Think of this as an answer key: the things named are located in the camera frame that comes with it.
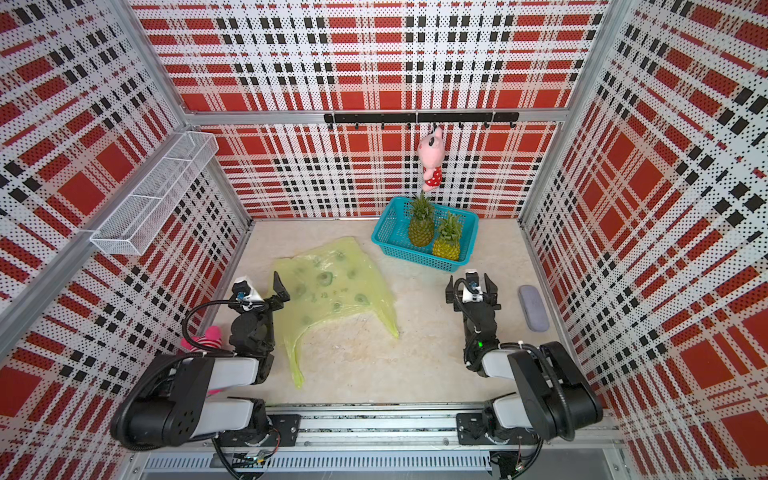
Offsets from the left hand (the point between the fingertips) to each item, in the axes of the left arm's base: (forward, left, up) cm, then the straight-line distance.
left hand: (267, 276), depth 84 cm
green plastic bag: (+11, -13, -17) cm, 24 cm away
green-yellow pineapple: (+25, -46, -7) cm, 52 cm away
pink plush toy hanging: (+34, -48, +19) cm, 61 cm away
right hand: (+2, -60, -3) cm, 60 cm away
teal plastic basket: (+30, -34, -16) cm, 48 cm away
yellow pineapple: (+16, -54, -5) cm, 56 cm away
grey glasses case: (0, -81, -16) cm, 82 cm away
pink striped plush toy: (-14, +16, -11) cm, 24 cm away
